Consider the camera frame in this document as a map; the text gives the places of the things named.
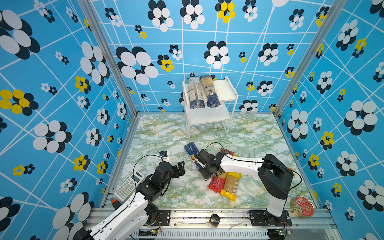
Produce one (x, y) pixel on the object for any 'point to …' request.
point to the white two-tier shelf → (227, 96)
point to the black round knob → (214, 219)
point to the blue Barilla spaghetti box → (192, 150)
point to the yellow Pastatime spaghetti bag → (231, 185)
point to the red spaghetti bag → (217, 182)
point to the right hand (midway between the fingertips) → (205, 170)
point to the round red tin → (302, 206)
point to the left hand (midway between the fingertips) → (179, 163)
